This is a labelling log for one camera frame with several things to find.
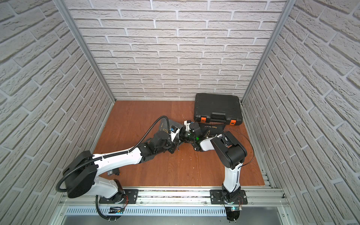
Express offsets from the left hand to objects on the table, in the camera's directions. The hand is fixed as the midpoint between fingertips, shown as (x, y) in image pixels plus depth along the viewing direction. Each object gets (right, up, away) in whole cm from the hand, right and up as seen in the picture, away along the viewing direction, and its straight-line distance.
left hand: (180, 138), depth 82 cm
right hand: (-5, +3, +9) cm, 11 cm away
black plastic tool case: (+25, +19, +27) cm, 42 cm away
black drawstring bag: (+21, +4, +13) cm, 25 cm away
